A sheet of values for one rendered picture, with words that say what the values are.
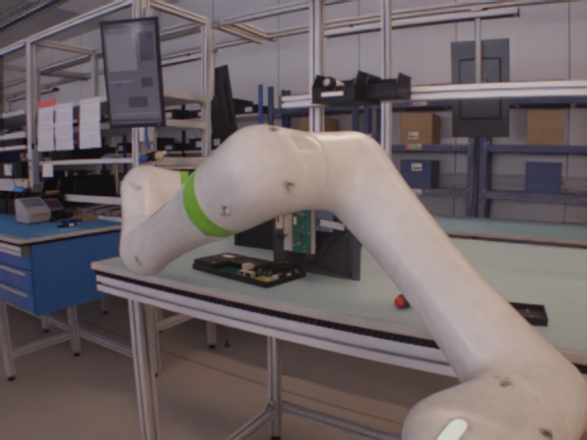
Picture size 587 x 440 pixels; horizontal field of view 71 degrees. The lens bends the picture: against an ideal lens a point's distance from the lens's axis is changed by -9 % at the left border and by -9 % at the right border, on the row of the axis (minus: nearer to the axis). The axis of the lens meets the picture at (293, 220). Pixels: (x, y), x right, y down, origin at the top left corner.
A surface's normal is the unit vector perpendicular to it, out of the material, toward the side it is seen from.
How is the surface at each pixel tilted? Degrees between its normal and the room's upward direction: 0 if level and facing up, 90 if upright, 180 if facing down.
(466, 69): 97
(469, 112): 97
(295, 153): 66
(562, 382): 38
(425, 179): 90
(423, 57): 90
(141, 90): 101
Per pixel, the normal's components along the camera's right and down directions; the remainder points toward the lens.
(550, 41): -0.52, 0.11
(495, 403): 0.07, -0.98
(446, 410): -0.18, -0.98
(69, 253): 0.85, 0.07
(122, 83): -0.11, 0.32
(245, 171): -0.25, 0.11
